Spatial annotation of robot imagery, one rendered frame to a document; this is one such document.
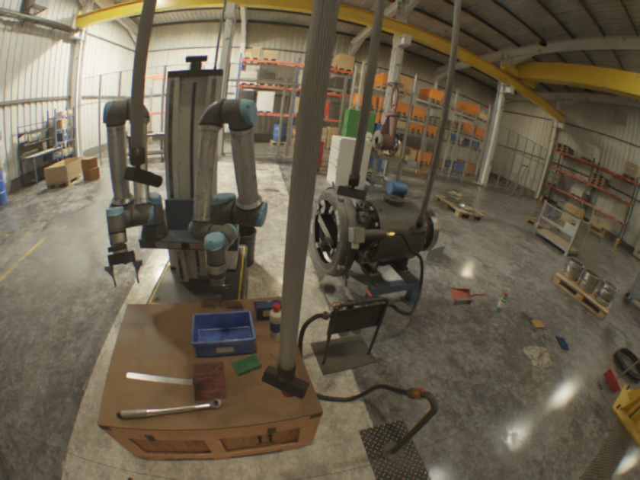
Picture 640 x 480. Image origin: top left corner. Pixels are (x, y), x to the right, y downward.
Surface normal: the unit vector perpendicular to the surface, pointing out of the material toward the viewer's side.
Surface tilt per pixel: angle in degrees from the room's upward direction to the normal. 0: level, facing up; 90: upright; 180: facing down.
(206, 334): 0
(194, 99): 90
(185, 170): 90
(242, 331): 0
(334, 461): 0
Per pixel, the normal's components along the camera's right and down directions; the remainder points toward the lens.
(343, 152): 0.21, 0.46
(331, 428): 0.12, -0.89
